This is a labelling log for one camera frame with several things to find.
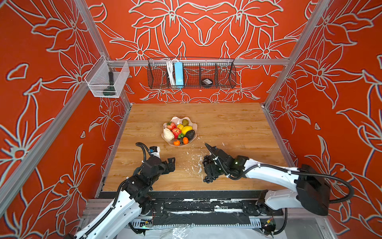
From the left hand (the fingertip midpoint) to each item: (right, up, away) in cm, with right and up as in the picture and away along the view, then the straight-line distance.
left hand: (168, 159), depth 79 cm
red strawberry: (-1, +17, +19) cm, 25 cm away
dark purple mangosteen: (+6, +11, +13) cm, 18 cm away
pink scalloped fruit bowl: (+3, +21, +25) cm, 32 cm away
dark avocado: (+12, +12, +13) cm, 21 cm away
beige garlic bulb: (-2, +12, +11) cm, 16 cm away
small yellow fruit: (+5, +17, +21) cm, 28 cm away
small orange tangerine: (+9, +9, +10) cm, 16 cm away
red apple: (+3, +14, +16) cm, 22 cm away
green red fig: (+8, +20, +21) cm, 30 cm away
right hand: (+23, -6, +3) cm, 24 cm away
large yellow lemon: (+9, +16, +20) cm, 27 cm away
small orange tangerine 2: (+3, +7, +10) cm, 13 cm away
